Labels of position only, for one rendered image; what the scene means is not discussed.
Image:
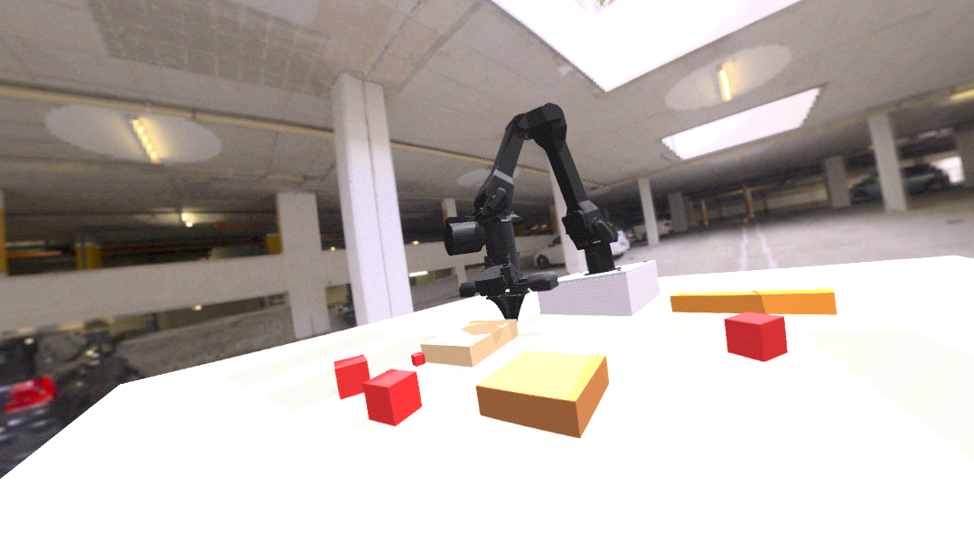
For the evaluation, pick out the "orange square block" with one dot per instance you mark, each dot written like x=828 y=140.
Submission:
x=550 y=391

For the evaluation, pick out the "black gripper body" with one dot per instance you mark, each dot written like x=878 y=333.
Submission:
x=540 y=282

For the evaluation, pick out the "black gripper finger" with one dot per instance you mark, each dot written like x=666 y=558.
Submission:
x=515 y=302
x=502 y=304

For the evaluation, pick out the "orange flat board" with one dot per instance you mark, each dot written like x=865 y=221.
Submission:
x=812 y=301

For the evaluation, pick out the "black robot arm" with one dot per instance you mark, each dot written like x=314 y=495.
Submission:
x=583 y=222

